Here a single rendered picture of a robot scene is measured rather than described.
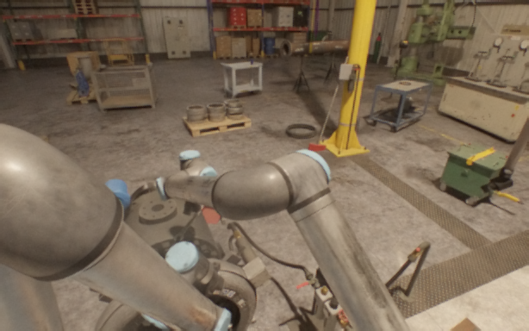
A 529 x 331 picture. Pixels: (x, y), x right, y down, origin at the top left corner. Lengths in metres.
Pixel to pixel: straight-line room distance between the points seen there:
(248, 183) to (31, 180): 0.37
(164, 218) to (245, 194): 1.10
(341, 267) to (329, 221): 0.10
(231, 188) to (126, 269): 0.27
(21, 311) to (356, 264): 0.56
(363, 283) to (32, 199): 0.56
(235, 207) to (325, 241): 0.21
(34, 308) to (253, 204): 0.37
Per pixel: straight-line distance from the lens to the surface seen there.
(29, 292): 0.50
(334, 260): 0.62
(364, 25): 4.19
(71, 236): 0.31
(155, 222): 1.63
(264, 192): 0.55
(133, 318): 1.30
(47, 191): 0.31
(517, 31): 11.60
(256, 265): 1.41
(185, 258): 0.80
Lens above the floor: 1.90
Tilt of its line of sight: 29 degrees down
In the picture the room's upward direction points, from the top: straight up
